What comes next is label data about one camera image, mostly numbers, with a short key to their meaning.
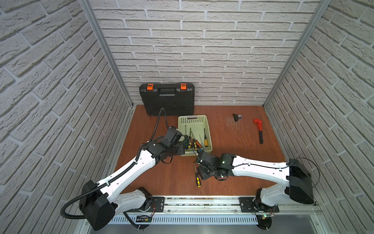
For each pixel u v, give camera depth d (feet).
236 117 3.65
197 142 3.16
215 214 2.38
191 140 3.17
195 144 3.10
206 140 3.18
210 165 1.89
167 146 1.87
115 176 1.39
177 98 3.08
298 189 1.32
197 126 3.48
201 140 3.21
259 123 3.52
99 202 1.22
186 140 3.13
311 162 2.51
